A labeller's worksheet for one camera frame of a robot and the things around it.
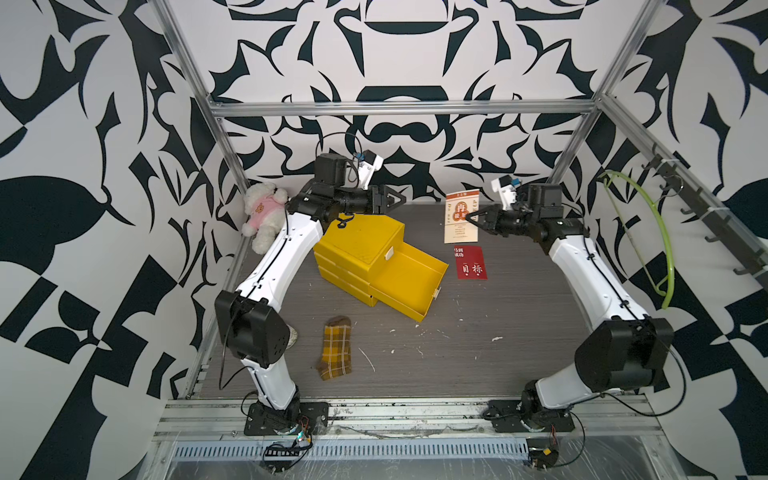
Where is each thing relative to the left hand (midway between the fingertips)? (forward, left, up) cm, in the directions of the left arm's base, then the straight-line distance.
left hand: (398, 195), depth 74 cm
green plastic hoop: (-23, -58, -6) cm, 63 cm away
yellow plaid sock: (-25, +18, -35) cm, 46 cm away
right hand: (-1, -18, -6) cm, 19 cm away
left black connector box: (-49, +29, -36) cm, 68 cm away
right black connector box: (-50, -31, -36) cm, 69 cm away
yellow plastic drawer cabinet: (-5, +12, -13) cm, 19 cm away
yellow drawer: (-8, -4, -28) cm, 30 cm away
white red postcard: (-3, -16, -10) cm, 19 cm away
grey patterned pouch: (-22, +30, -33) cm, 49 cm away
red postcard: (+2, -26, -34) cm, 42 cm away
